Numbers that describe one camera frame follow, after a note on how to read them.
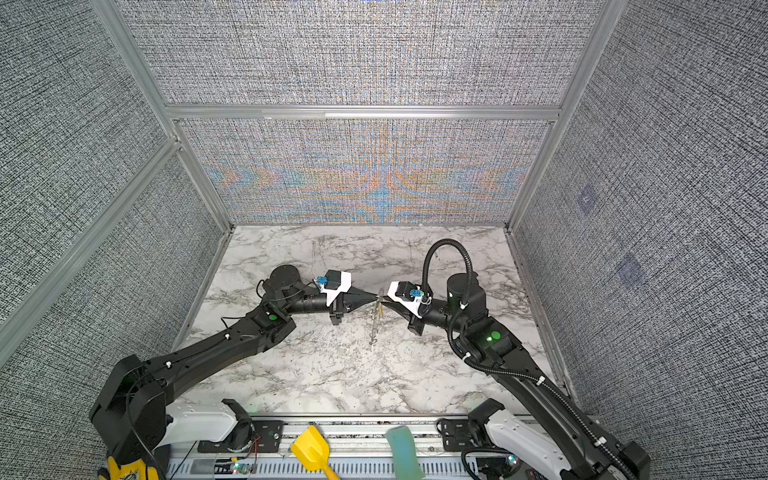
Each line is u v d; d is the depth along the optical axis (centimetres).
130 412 40
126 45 73
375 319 69
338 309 60
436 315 58
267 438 73
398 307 56
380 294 65
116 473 68
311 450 71
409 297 54
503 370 48
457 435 73
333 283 56
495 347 50
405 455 71
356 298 62
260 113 88
